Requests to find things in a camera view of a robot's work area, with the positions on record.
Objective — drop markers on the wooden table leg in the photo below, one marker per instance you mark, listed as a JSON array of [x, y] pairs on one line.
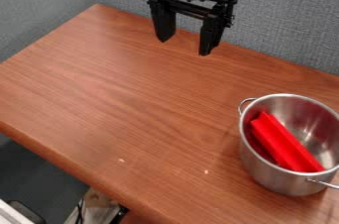
[[99, 209]]

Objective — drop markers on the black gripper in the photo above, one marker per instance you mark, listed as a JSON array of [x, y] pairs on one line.
[[214, 12]]

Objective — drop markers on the red rectangular block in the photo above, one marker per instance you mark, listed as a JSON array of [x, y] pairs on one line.
[[282, 145]]

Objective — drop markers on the stainless steel pot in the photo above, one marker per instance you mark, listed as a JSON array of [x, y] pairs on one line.
[[313, 123]]

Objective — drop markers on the white object bottom left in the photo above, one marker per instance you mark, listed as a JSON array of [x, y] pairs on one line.
[[11, 216]]

